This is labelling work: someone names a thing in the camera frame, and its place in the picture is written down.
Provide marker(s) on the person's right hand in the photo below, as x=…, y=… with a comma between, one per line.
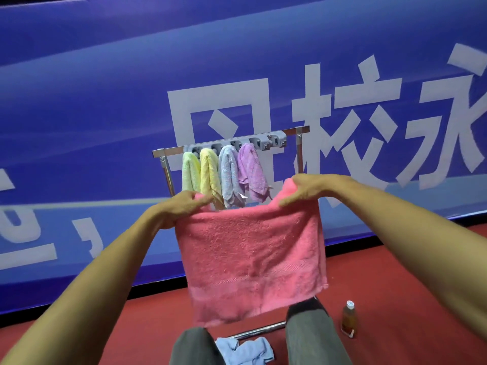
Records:
x=315, y=186

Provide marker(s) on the person's left hand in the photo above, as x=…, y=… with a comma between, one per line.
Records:
x=182, y=207

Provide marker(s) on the light green towel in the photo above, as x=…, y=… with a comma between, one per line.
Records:
x=190, y=171

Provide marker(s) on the yellow towel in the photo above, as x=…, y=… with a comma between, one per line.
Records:
x=209, y=171

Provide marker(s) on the light blue towel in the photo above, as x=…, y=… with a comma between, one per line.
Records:
x=247, y=353
x=228, y=174

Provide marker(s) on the chrome metal rack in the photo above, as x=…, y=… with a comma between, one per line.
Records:
x=167, y=151

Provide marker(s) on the purple towel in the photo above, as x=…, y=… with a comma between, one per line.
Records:
x=251, y=171

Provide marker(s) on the pink towel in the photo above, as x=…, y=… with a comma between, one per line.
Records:
x=247, y=254

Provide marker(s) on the person's left forearm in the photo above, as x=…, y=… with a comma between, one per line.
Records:
x=83, y=300

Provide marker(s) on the person's right forearm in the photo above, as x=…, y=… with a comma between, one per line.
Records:
x=418, y=239

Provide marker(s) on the bottle of amber liquid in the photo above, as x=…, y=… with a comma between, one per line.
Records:
x=348, y=319

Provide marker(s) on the blue printed banner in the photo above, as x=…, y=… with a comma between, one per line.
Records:
x=76, y=110

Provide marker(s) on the grey trousers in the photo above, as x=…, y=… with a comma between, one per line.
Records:
x=312, y=338

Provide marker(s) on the grey plastic hook rail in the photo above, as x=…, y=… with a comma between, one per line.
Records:
x=274, y=139

